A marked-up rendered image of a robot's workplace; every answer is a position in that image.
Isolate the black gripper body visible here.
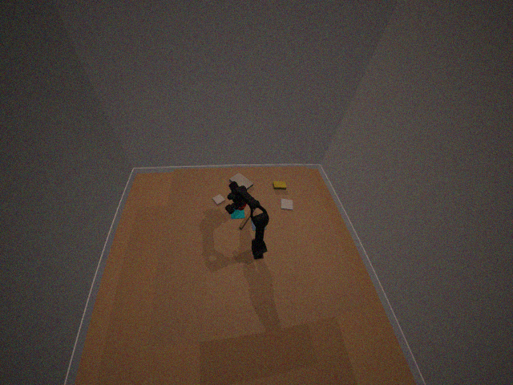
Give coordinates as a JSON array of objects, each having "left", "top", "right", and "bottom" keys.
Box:
[{"left": 225, "top": 198, "right": 244, "bottom": 214}]

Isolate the yellow rectangular block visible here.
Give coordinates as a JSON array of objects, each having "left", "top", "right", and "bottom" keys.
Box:
[{"left": 273, "top": 181, "right": 287, "bottom": 190}]

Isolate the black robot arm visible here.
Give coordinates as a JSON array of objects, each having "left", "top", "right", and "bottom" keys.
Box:
[{"left": 227, "top": 181, "right": 269, "bottom": 259}]

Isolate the beige flat block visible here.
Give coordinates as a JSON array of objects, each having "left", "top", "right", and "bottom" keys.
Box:
[{"left": 229, "top": 173, "right": 253, "bottom": 190}]

